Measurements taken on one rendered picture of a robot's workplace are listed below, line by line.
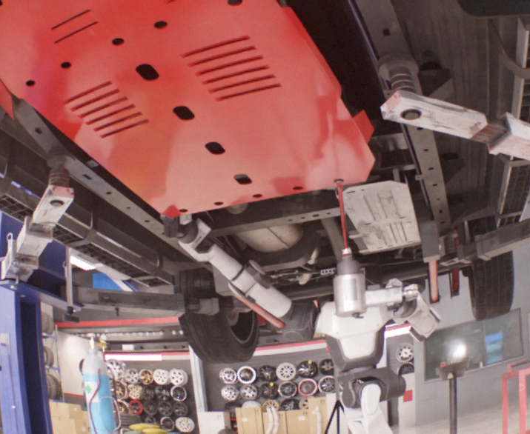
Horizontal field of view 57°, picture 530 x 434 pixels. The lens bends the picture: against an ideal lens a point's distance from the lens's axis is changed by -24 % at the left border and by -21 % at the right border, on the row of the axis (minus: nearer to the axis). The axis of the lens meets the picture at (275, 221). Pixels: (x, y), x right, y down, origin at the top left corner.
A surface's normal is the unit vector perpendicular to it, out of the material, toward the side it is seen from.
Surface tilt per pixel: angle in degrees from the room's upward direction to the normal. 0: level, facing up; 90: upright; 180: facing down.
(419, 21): 180
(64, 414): 90
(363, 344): 92
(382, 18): 170
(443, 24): 180
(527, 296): 90
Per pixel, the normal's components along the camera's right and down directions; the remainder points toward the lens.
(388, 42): 0.04, 0.89
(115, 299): 0.36, -0.33
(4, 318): -0.30, -0.29
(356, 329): -0.06, -0.29
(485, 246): -0.65, -0.20
